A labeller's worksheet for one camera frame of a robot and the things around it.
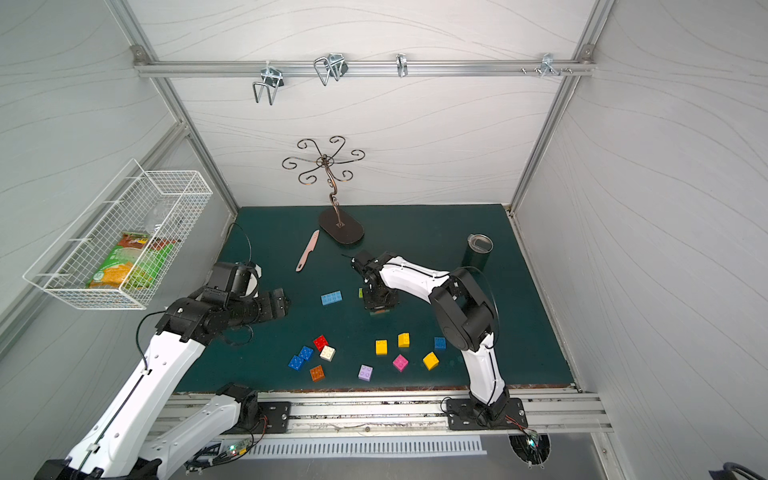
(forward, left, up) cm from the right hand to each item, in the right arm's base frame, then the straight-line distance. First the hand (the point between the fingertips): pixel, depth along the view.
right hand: (378, 306), depth 92 cm
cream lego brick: (-15, +13, +1) cm, 20 cm away
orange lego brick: (-2, -1, +1) cm, 2 cm away
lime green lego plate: (0, +5, +9) cm, 10 cm away
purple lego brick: (-20, +2, 0) cm, 20 cm away
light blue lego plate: (+2, +16, -1) cm, 16 cm away
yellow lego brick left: (-13, -2, 0) cm, 13 cm away
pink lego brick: (-17, -7, +1) cm, 18 cm away
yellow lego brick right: (-16, -16, +1) cm, 22 cm away
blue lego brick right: (-11, -19, 0) cm, 22 cm away
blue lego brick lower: (-19, +21, +1) cm, 28 cm away
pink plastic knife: (+21, +27, 0) cm, 35 cm away
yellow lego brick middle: (-11, -8, +1) cm, 14 cm away
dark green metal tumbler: (+16, -31, +9) cm, 36 cm away
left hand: (-10, +24, +18) cm, 32 cm away
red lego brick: (-13, +15, +1) cm, 20 cm away
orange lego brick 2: (-21, +15, 0) cm, 26 cm away
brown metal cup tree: (+34, +18, +1) cm, 38 cm away
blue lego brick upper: (-16, +19, +1) cm, 25 cm away
